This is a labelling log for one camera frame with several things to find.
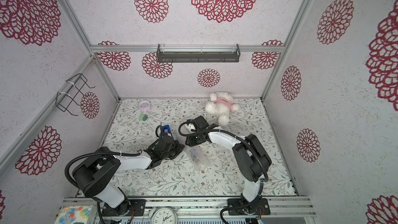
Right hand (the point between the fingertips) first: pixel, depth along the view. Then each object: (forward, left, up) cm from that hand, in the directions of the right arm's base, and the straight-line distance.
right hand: (186, 141), depth 90 cm
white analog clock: (-36, +7, -2) cm, 37 cm away
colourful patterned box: (-37, +43, +1) cm, 57 cm away
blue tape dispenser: (+10, +14, -3) cm, 17 cm away
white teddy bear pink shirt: (+25, -22, +2) cm, 33 cm away
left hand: (-2, 0, -2) cm, 3 cm away
